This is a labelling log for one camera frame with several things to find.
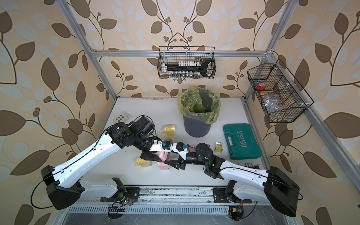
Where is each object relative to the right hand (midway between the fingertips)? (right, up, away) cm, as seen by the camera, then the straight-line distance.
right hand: (167, 154), depth 69 cm
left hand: (-3, +2, -2) cm, 4 cm away
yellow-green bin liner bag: (+18, +26, +16) cm, 36 cm away
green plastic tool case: (+45, +2, +20) cm, 50 cm away
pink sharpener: (-3, -11, +12) cm, 16 cm away
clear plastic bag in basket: (+53, +25, +1) cm, 59 cm away
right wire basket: (+61, +28, +4) cm, 67 cm away
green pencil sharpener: (+3, +9, -13) cm, 16 cm away
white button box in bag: (-38, +17, +36) cm, 55 cm away
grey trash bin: (+16, +9, +32) cm, 37 cm away
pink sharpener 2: (-1, +2, -7) cm, 7 cm away
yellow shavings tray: (+31, -2, +23) cm, 39 cm away
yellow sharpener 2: (-15, -9, +12) cm, 21 cm away
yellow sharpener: (-2, +9, +24) cm, 26 cm away
